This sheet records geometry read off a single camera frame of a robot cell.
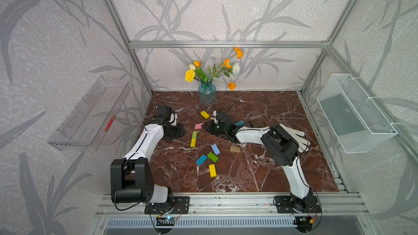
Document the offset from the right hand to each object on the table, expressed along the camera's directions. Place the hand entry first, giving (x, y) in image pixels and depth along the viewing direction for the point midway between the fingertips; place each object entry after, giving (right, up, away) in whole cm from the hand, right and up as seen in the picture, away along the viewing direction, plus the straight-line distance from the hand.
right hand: (200, 125), depth 93 cm
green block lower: (+7, -17, -4) cm, 19 cm away
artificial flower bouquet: (-4, +32, +6) cm, 32 cm away
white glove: (+60, -11, +1) cm, 61 cm away
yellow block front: (+8, -23, -9) cm, 26 cm away
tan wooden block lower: (+20, -14, -2) cm, 24 cm away
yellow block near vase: (+2, +5, +13) cm, 15 cm away
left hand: (-9, -3, -6) cm, 11 cm away
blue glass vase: (+3, +19, +12) cm, 23 cm away
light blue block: (+9, -13, -2) cm, 16 cm away
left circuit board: (-12, -40, -21) cm, 47 cm away
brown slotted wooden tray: (+36, +1, +12) cm, 38 cm away
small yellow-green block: (-4, -11, +1) cm, 12 cm away
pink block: (-1, -1, +1) cm, 2 cm away
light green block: (-4, -6, +4) cm, 9 cm away
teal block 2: (+1, -18, -6) cm, 19 cm away
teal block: (+24, 0, +9) cm, 26 cm away
